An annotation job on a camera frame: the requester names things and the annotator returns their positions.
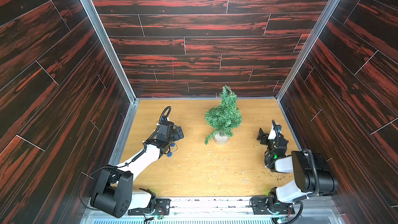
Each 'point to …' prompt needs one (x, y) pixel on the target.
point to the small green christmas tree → (223, 118)
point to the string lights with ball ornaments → (169, 154)
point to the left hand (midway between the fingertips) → (176, 130)
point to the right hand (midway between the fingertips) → (271, 129)
